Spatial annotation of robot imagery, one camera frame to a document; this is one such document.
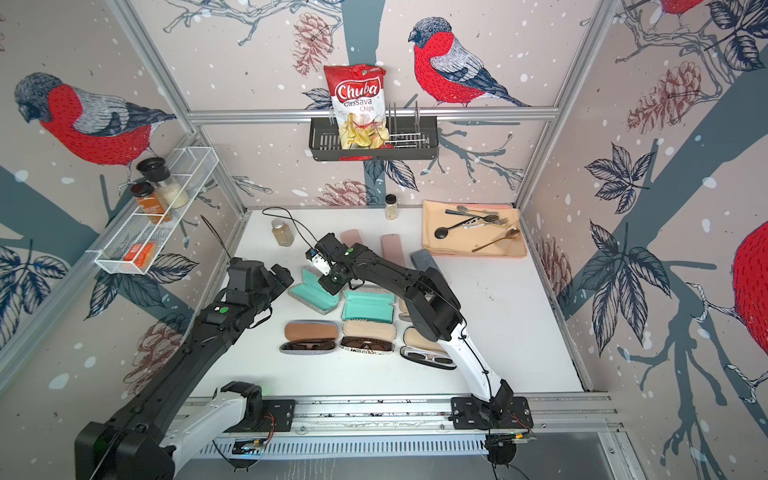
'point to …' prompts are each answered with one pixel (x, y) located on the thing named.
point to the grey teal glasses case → (422, 259)
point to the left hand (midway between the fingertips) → (285, 271)
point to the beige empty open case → (405, 314)
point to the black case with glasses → (420, 348)
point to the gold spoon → (511, 233)
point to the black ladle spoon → (442, 232)
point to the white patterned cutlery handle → (474, 223)
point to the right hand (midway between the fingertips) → (327, 283)
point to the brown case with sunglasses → (310, 337)
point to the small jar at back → (391, 207)
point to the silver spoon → (462, 208)
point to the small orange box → (144, 257)
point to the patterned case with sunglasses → (368, 336)
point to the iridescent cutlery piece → (470, 214)
